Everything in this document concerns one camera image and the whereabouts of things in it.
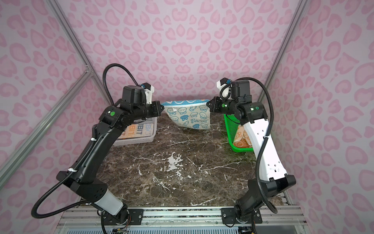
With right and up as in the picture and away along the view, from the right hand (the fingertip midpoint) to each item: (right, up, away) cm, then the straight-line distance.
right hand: (208, 102), depth 66 cm
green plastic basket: (+20, -10, +35) cm, 42 cm away
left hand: (-20, -1, +2) cm, 20 cm away
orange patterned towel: (+27, -20, +33) cm, 47 cm away
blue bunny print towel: (-7, -4, +18) cm, 19 cm away
